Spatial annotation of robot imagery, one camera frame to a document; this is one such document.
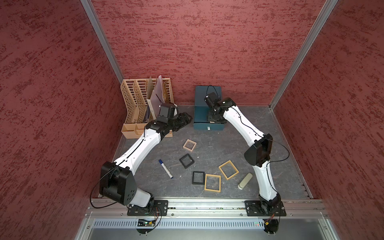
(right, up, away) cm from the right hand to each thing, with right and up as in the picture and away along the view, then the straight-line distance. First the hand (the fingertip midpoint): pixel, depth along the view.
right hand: (215, 121), depth 90 cm
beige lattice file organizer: (-53, +19, +8) cm, 57 cm away
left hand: (-16, -1, -8) cm, 18 cm away
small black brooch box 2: (-11, -33, -5) cm, 35 cm away
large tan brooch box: (+8, -30, -1) cm, 31 cm away
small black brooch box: (-18, -25, +1) cm, 31 cm away
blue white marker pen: (-30, -29, -2) cm, 42 cm away
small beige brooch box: (-16, -17, +8) cm, 25 cm away
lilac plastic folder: (-38, +15, +7) cm, 41 cm away
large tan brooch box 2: (-2, -36, -6) cm, 36 cm away
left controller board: (-38, -50, -18) cm, 65 cm away
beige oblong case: (+16, -34, -9) cm, 38 cm away
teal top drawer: (-9, -1, 0) cm, 9 cm away
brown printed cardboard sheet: (-43, +22, +6) cm, 48 cm away
